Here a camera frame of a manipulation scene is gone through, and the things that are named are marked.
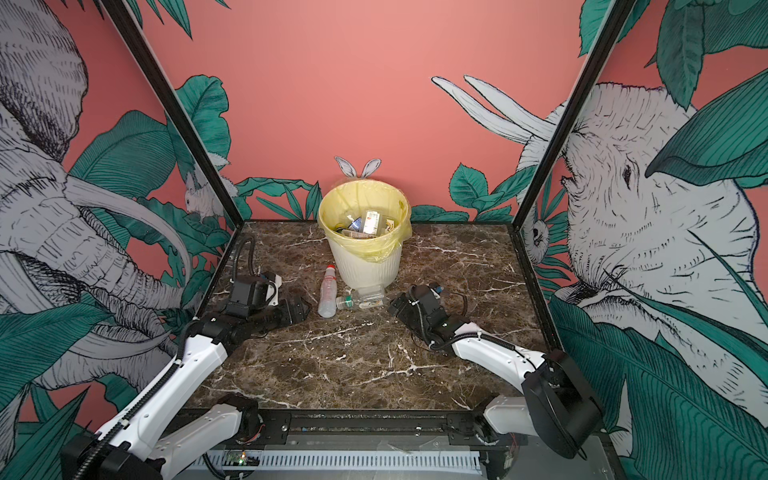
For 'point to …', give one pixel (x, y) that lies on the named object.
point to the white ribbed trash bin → (367, 277)
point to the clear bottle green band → (345, 301)
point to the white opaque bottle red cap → (327, 307)
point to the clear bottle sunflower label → (371, 222)
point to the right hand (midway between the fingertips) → (392, 306)
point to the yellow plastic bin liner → (344, 199)
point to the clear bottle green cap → (390, 224)
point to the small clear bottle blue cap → (356, 225)
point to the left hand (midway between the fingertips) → (301, 305)
